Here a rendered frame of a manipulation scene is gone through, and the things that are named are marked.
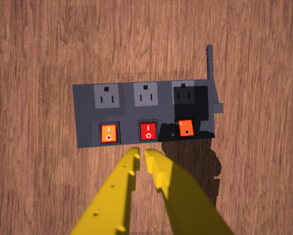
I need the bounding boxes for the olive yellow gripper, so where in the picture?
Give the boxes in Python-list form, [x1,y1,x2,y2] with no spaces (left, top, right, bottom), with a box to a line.
[69,147,235,235]

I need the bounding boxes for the grey power strip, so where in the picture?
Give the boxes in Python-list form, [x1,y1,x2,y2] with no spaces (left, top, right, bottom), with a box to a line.
[72,45,224,148]

